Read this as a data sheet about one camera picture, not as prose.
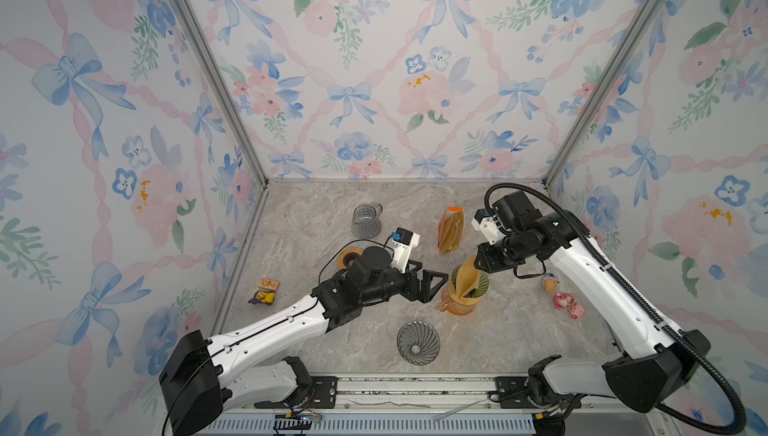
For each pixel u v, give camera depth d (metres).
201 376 0.40
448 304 0.82
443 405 0.73
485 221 0.68
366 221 1.08
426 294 0.61
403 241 0.62
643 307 0.41
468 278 0.74
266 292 0.88
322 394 0.74
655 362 0.38
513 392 0.73
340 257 0.65
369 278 0.54
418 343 0.80
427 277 0.61
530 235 0.51
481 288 0.78
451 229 0.97
